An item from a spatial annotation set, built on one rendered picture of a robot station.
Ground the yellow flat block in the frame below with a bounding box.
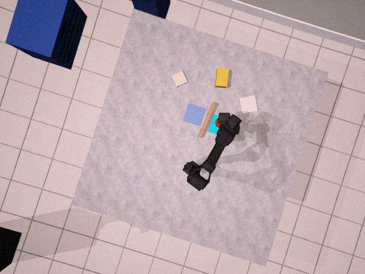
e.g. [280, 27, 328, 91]
[215, 68, 229, 88]

